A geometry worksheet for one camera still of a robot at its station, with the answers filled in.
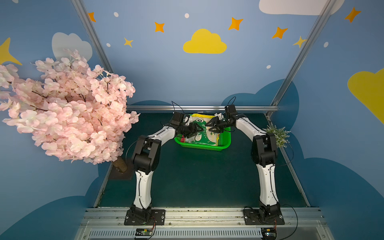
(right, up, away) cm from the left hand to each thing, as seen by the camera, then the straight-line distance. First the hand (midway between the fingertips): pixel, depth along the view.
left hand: (201, 129), depth 97 cm
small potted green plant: (+49, -4, -7) cm, 50 cm away
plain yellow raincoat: (+2, +10, +10) cm, 14 cm away
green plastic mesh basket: (+17, -9, +6) cm, 20 cm away
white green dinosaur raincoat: (+3, -5, +2) cm, 6 cm away
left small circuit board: (-29, -50, -25) cm, 63 cm away
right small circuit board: (+33, -52, -24) cm, 66 cm away
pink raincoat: (-12, -7, +4) cm, 14 cm away
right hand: (+5, +2, +2) cm, 6 cm away
